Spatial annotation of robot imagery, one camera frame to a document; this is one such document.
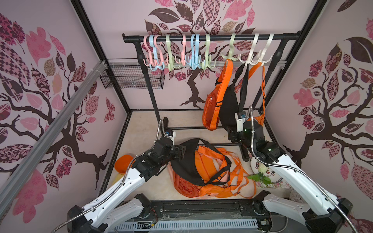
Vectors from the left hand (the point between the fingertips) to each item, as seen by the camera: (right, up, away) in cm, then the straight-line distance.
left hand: (180, 151), depth 75 cm
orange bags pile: (+23, -14, +7) cm, 28 cm away
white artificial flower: (+45, -17, +7) cm, 48 cm away
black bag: (+1, -9, +9) cm, 13 cm away
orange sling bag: (+42, +17, 0) cm, 46 cm away
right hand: (+28, +13, -1) cm, 31 cm away
